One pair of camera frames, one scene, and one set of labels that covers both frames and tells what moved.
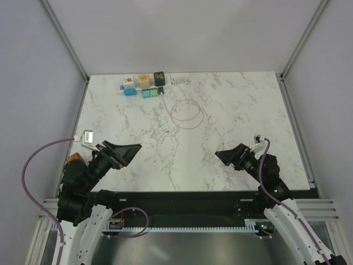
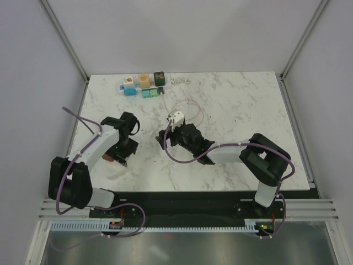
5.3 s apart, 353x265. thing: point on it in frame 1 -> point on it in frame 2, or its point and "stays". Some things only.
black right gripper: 235,155 -> 168,135
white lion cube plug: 128,81 stays
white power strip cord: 174,81 stays
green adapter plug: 154,92 stays
